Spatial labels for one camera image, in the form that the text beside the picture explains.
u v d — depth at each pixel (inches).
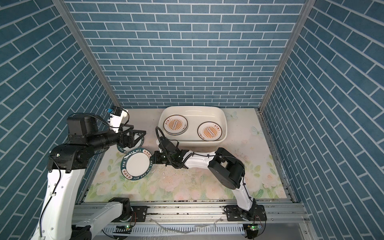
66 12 28.2
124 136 20.3
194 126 42.6
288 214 29.7
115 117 20.2
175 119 43.9
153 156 30.1
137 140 22.2
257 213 27.8
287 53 34.8
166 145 26.3
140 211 29.1
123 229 28.4
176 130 41.3
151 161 32.5
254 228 28.0
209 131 42.2
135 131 22.4
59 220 13.9
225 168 20.6
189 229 27.8
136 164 32.8
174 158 26.8
